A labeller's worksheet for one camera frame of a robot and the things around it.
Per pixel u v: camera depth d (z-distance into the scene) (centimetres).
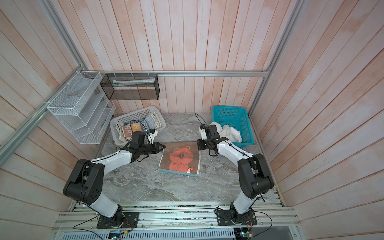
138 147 73
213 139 72
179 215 75
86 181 46
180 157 95
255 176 46
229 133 95
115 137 96
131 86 104
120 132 100
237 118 117
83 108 73
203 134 84
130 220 73
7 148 51
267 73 93
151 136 80
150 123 107
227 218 73
